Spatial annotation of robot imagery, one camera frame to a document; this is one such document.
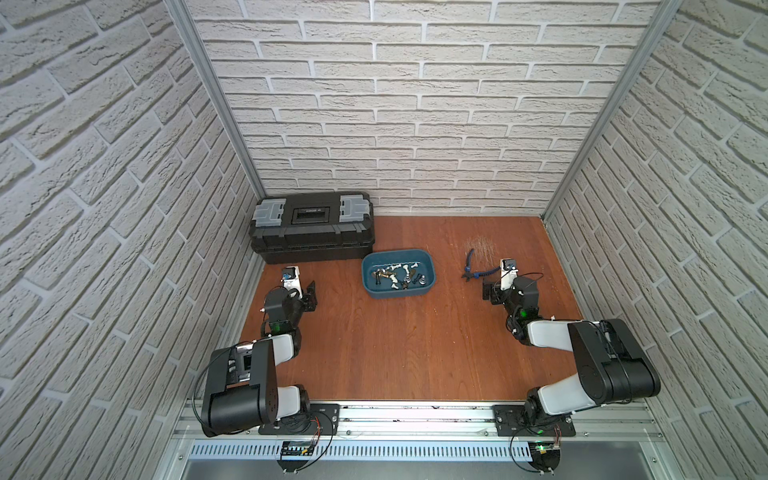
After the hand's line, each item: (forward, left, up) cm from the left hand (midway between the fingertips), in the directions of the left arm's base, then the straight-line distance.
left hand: (307, 277), depth 90 cm
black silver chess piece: (+5, -33, -8) cm, 34 cm away
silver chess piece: (+4, -28, -8) cm, 29 cm away
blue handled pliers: (+8, -53, -8) cm, 55 cm away
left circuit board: (-44, -3, -12) cm, 46 cm away
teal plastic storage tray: (+5, -21, -8) cm, 23 cm away
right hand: (+2, -63, -1) cm, 63 cm away
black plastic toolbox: (+13, -2, +9) cm, 16 cm away
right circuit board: (-45, -63, -8) cm, 78 cm away
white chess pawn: (+9, -28, -8) cm, 30 cm away
